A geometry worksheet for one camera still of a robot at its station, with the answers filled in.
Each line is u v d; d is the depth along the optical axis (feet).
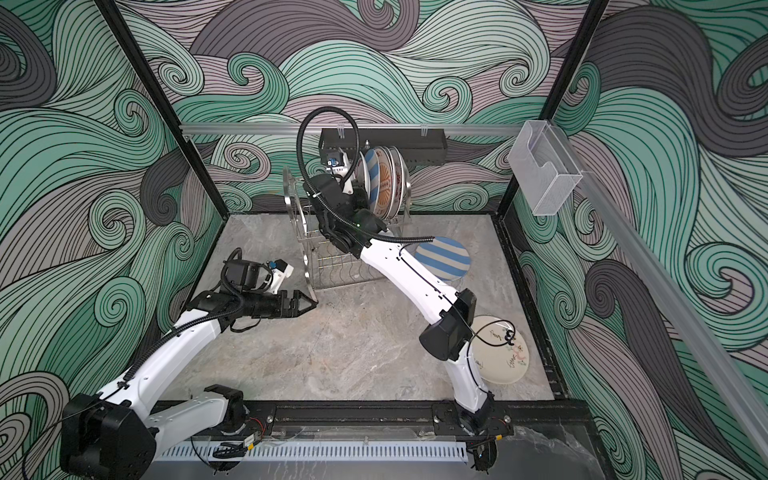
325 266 3.33
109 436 1.25
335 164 1.94
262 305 2.21
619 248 2.20
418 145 3.08
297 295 2.29
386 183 2.49
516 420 2.44
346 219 1.66
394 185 2.29
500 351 2.78
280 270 2.39
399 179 2.28
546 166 2.56
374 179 2.43
